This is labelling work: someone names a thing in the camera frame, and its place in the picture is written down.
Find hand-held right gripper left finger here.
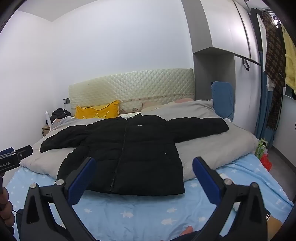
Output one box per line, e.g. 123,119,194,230
17,156,102,241

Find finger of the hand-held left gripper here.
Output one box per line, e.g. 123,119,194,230
15,145,33,160

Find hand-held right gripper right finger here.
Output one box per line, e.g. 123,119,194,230
192,157,270,241

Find black puffer jacket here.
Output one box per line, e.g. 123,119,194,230
39,114,229,196

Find hanging clothes on rack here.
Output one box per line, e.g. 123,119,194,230
262,11,287,137

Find person's left hand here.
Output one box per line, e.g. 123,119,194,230
0,187,15,223

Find grey duvet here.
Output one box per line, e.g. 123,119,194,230
20,100,259,182

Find black bag on nightstand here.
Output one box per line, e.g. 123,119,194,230
50,108,73,120

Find red plastic bag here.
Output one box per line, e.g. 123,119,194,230
260,153,273,172

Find green box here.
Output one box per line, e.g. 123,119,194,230
254,138,267,157

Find yellow crown pillow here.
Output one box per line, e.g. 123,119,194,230
74,100,121,120

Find blue cushion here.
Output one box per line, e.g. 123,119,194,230
211,81,234,122

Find cream quilted headboard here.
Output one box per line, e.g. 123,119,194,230
68,68,195,116

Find yellow fuzzy garment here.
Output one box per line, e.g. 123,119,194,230
281,23,296,90

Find grey white wardrobe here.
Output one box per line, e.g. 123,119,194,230
181,0,262,137

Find black strap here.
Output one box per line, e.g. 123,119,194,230
234,53,265,70

